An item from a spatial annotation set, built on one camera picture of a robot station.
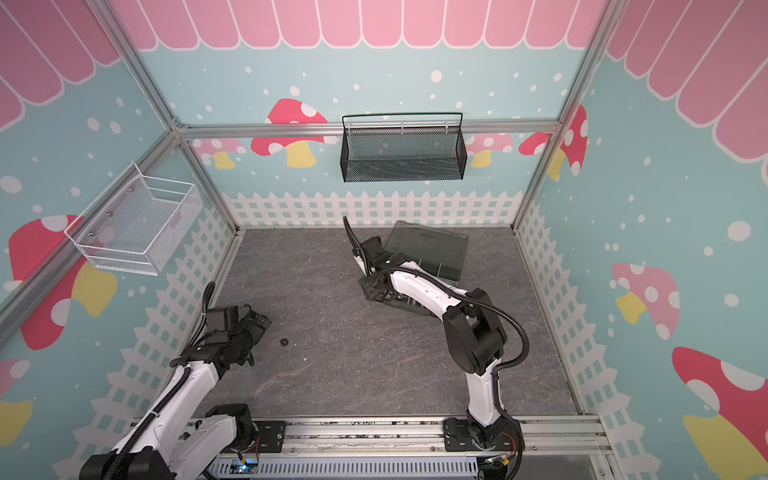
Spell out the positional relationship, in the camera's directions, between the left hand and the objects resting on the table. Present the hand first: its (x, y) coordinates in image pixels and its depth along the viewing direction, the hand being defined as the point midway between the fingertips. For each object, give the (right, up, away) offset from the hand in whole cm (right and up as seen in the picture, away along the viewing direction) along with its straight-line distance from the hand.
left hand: (262, 333), depth 86 cm
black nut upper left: (+5, -3, +4) cm, 7 cm away
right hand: (+32, +15, +6) cm, 36 cm away
